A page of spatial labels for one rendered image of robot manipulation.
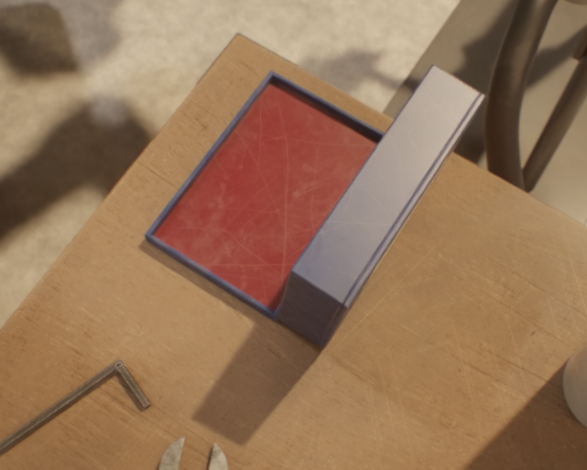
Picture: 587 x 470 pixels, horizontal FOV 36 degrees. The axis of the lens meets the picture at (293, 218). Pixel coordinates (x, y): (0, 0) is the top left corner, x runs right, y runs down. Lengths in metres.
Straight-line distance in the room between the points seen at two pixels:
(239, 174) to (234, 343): 0.12
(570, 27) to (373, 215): 0.86
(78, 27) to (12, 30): 0.09
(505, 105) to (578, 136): 0.47
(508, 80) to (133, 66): 0.64
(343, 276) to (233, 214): 0.16
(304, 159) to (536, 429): 0.24
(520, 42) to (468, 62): 0.50
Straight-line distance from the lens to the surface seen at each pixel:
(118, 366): 0.61
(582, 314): 0.65
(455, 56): 1.28
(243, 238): 0.63
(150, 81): 1.26
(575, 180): 1.22
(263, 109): 0.67
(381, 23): 1.30
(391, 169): 0.53
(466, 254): 0.64
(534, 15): 0.79
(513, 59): 0.78
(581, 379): 0.59
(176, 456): 0.59
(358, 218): 0.51
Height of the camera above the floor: 1.06
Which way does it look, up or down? 67 degrees down
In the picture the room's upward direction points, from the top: straight up
